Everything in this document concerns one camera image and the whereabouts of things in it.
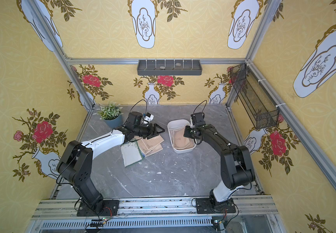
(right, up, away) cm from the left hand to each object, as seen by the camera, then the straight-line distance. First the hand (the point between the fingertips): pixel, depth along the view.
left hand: (164, 132), depth 86 cm
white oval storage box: (+11, +5, +20) cm, 23 cm away
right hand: (+14, -1, +7) cm, 15 cm away
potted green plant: (-35, +12, +9) cm, 38 cm away
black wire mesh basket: (+56, +14, -2) cm, 58 cm away
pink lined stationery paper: (+10, -7, +10) cm, 15 cm away
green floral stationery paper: (-22, -14, +8) cm, 27 cm away
